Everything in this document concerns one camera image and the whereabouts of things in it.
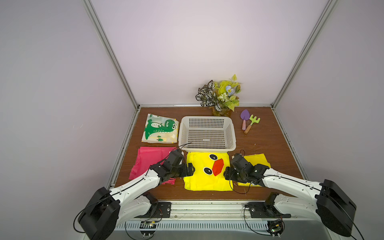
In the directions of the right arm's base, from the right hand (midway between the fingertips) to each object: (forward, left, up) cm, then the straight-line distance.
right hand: (227, 172), depth 83 cm
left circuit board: (-25, +41, -4) cm, 48 cm away
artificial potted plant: (+42, +2, +20) cm, 47 cm away
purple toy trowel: (+46, -19, -3) cm, 50 cm away
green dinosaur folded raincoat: (+27, +44, +3) cm, 52 cm away
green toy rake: (+41, -24, -3) cm, 47 cm away
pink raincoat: (+8, +47, +2) cm, 48 cm away
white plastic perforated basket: (+28, +11, -2) cm, 30 cm away
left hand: (0, +20, +2) cm, 20 cm away
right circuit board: (-24, -21, -4) cm, 33 cm away
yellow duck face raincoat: (-1, +10, -1) cm, 10 cm away
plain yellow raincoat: (+10, -20, -2) cm, 23 cm away
